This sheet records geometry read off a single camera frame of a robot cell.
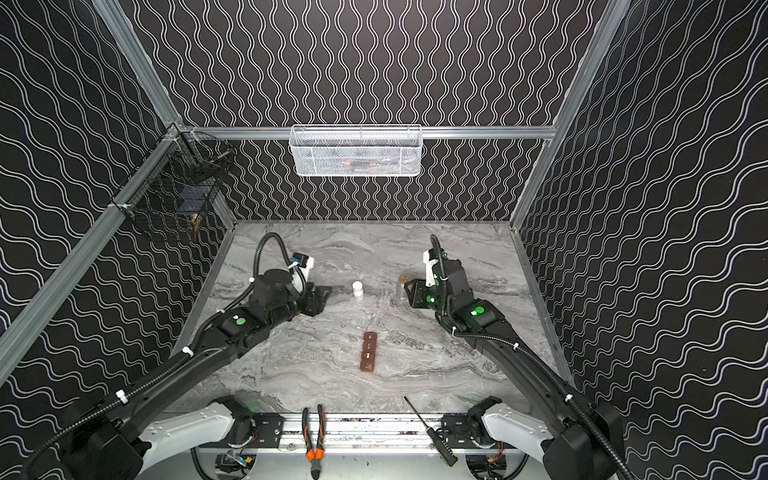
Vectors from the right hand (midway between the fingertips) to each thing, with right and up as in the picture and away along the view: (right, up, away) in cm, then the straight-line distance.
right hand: (411, 284), depth 79 cm
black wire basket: (-74, +34, +19) cm, 83 cm away
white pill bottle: (-16, -3, +16) cm, 23 cm away
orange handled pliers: (-24, -40, -8) cm, 47 cm away
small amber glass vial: (0, -1, +27) cm, 27 cm away
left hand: (-21, 0, -2) cm, 21 cm away
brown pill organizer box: (-12, -20, +9) cm, 25 cm away
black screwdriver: (+6, -37, -7) cm, 38 cm away
